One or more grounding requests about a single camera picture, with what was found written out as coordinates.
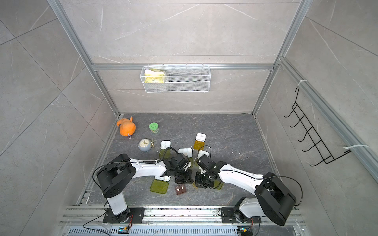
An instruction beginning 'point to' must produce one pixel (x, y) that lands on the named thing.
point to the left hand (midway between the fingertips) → (196, 181)
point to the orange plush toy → (126, 126)
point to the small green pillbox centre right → (201, 153)
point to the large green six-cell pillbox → (160, 184)
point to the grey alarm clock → (145, 145)
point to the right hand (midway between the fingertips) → (196, 185)
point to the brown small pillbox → (180, 189)
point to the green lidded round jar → (154, 127)
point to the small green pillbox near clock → (164, 144)
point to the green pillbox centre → (187, 151)
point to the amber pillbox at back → (200, 139)
